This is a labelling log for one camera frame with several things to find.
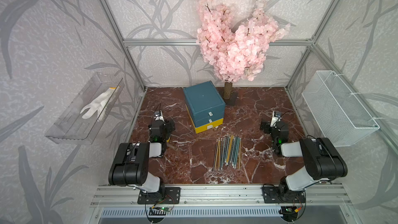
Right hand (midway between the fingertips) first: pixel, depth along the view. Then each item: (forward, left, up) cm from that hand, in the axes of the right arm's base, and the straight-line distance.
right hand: (270, 118), depth 95 cm
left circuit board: (-45, +61, -8) cm, 77 cm away
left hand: (0, +66, +1) cm, 66 cm away
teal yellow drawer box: (0, +40, +15) cm, 43 cm away
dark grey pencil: (-25, +31, -6) cm, 40 cm away
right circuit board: (-45, -1, -11) cm, 47 cm away
